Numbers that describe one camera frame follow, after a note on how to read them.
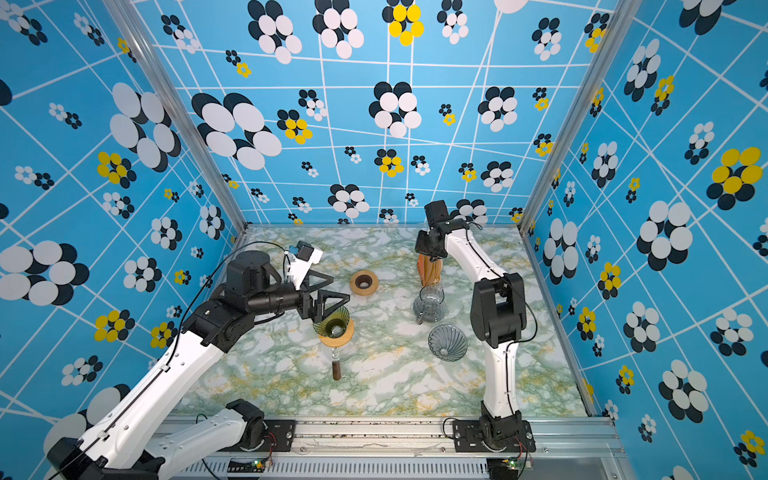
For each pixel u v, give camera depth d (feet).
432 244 2.72
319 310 1.87
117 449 1.24
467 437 2.37
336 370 2.58
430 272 3.24
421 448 2.37
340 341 2.57
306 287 1.90
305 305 1.86
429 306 2.92
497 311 1.78
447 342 2.79
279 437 2.40
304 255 1.87
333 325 2.64
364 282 3.34
